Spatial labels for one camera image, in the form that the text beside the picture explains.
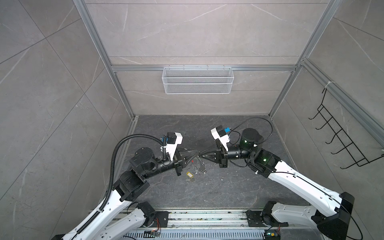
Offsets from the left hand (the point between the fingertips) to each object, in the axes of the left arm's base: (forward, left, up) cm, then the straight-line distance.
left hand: (197, 149), depth 54 cm
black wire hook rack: (-2, -66, -6) cm, 66 cm away
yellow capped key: (+7, +4, -40) cm, 41 cm away
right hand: (0, -1, -4) cm, 4 cm away
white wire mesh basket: (+61, -4, -10) cm, 62 cm away
